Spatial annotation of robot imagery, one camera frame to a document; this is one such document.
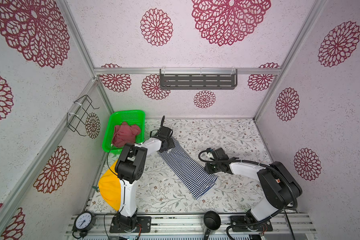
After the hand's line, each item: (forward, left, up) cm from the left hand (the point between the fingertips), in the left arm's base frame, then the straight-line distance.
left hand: (169, 147), depth 104 cm
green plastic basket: (+20, +28, +9) cm, 36 cm away
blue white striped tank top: (-23, -17, 0) cm, 28 cm away
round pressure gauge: (-45, +41, +3) cm, 61 cm away
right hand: (-15, -23, +1) cm, 28 cm away
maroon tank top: (+9, +32, +4) cm, 34 cm away
